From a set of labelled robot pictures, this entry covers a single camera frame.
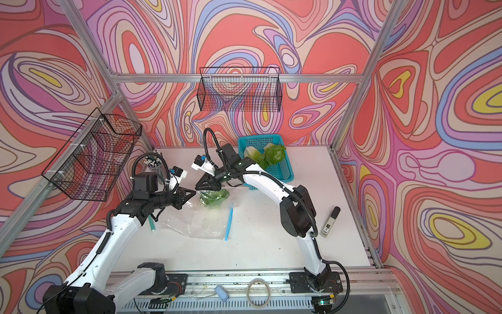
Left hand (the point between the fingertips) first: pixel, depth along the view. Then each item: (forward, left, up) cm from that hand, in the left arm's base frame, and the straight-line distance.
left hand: (195, 193), depth 77 cm
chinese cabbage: (+29, -34, -8) cm, 46 cm away
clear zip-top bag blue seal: (+1, -1, -20) cm, 20 cm away
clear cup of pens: (+18, +24, -2) cm, 30 cm away
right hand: (+1, -2, 0) cm, 2 cm away
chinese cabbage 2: (+30, -25, -10) cm, 40 cm away
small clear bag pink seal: (0, -7, -4) cm, 8 cm away
